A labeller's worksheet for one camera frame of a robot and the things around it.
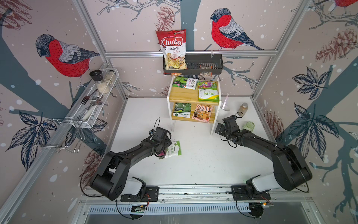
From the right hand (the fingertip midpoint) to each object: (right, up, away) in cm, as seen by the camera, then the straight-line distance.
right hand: (221, 128), depth 93 cm
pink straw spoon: (+4, +17, +9) cm, 19 cm away
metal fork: (-77, +19, -22) cm, 83 cm away
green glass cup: (+20, +1, +1) cm, 20 cm away
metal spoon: (-71, +17, -22) cm, 76 cm away
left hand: (-35, -8, -2) cm, 37 cm away
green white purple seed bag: (-32, -14, -4) cm, 35 cm away
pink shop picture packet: (-14, +11, -3) cm, 18 cm away
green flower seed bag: (-12, +24, -16) cm, 31 cm away
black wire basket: (-15, +48, +14) cm, 52 cm away
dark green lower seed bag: (-27, +13, -2) cm, 30 cm away
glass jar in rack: (-73, +34, -8) cm, 81 cm away
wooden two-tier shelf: (-19, +18, -19) cm, 32 cm away
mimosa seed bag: (-29, +30, -9) cm, 43 cm away
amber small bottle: (+18, +13, +8) cm, 24 cm away
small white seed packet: (-21, +29, -11) cm, 38 cm away
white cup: (+6, +14, +10) cm, 18 cm away
